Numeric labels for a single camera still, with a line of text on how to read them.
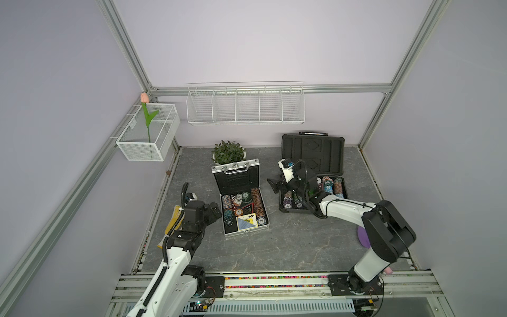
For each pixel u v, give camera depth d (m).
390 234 0.46
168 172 1.16
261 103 1.02
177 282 0.48
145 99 0.85
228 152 0.94
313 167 1.04
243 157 0.98
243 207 0.94
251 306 0.71
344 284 0.73
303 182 0.66
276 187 0.79
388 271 0.75
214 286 0.74
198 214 0.63
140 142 0.71
